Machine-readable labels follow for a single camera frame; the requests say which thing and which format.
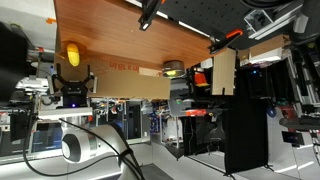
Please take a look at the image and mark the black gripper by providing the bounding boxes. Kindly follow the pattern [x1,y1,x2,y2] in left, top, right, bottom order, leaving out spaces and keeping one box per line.
[50,62,96,109]

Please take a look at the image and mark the yellow maize cob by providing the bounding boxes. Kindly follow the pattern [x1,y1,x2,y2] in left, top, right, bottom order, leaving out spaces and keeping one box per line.
[66,42,81,68]

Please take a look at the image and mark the brown cardboard box red print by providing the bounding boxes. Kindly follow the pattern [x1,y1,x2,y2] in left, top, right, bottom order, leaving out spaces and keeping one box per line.
[54,61,172,100]

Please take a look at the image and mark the black orange clamp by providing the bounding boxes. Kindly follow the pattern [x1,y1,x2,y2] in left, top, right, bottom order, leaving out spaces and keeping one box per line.
[137,0,167,32]
[207,28,245,55]

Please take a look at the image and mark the yellow toy bell pepper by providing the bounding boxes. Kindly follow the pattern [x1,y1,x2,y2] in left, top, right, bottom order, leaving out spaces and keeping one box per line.
[165,69,184,78]

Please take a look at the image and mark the light wooden panel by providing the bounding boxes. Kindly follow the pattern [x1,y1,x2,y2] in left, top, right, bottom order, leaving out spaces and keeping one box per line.
[210,47,237,97]

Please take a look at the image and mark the small cardboard box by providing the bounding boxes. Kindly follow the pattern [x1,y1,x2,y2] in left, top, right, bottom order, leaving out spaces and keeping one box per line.
[237,34,292,64]

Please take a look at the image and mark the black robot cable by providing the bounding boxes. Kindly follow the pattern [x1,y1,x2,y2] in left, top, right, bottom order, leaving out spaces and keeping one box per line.
[22,114,145,180]

